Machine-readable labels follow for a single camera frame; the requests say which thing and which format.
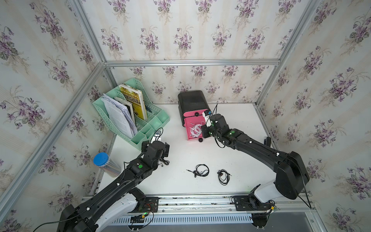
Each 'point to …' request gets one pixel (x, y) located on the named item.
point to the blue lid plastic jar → (111, 168)
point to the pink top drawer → (191, 113)
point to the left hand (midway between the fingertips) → (160, 143)
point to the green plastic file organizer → (155, 119)
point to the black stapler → (267, 141)
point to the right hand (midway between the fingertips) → (203, 126)
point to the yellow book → (135, 96)
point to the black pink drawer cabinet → (192, 105)
